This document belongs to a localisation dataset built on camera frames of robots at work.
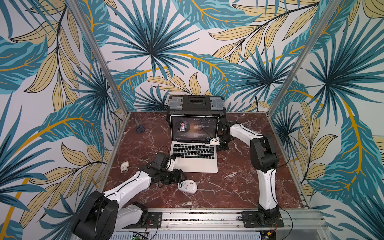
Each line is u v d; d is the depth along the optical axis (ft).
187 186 2.68
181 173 2.46
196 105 3.30
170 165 2.54
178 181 2.37
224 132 2.57
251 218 2.41
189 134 3.19
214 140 2.91
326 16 2.35
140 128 3.53
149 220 2.37
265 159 1.87
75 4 2.18
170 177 2.40
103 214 1.31
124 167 2.88
